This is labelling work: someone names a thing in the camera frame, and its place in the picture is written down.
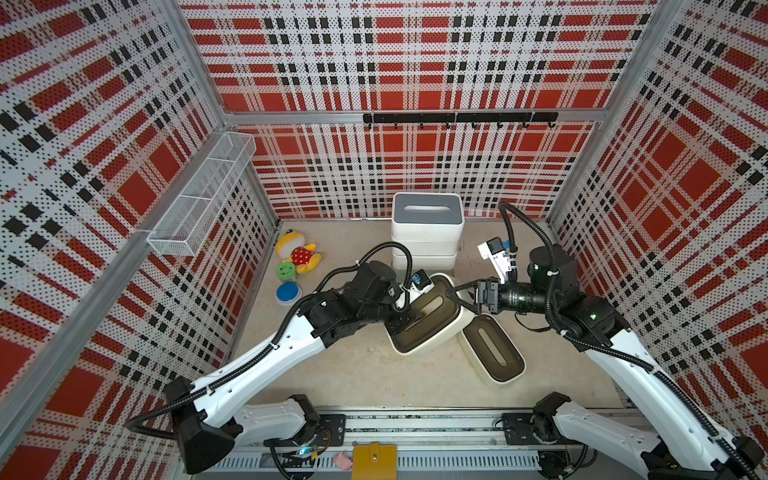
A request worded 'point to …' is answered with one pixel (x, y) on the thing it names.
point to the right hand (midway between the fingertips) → (459, 295)
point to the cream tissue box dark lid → (435, 323)
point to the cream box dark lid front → (493, 355)
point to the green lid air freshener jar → (286, 270)
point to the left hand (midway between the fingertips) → (418, 305)
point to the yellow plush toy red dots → (291, 247)
